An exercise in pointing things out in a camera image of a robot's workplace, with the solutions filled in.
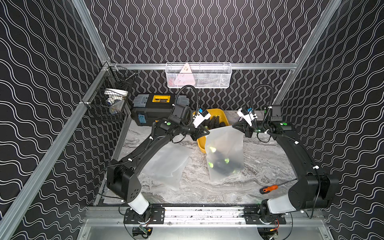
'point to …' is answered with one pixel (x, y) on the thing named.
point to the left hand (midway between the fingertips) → (207, 129)
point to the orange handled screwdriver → (267, 188)
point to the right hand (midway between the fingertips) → (236, 123)
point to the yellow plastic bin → (213, 112)
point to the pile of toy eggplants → (214, 122)
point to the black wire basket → (108, 100)
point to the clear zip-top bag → (225, 151)
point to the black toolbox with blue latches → (147, 109)
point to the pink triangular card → (185, 79)
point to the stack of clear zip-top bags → (165, 171)
